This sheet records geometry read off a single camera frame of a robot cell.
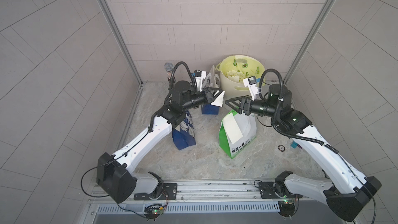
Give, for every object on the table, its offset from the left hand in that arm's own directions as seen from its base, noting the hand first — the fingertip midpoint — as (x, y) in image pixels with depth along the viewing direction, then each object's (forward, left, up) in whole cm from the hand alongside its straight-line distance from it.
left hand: (224, 91), depth 64 cm
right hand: (-5, -2, -1) cm, 6 cm away
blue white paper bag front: (-9, +19, -22) cm, 30 cm away
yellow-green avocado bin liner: (+35, -12, -16) cm, 41 cm away
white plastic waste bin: (+13, -7, -13) cm, 20 cm away
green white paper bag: (-9, -7, -18) cm, 21 cm away
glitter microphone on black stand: (+22, +28, -6) cm, 36 cm away
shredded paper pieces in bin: (+26, -10, -16) cm, 32 cm away
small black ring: (-10, -33, -35) cm, 49 cm away
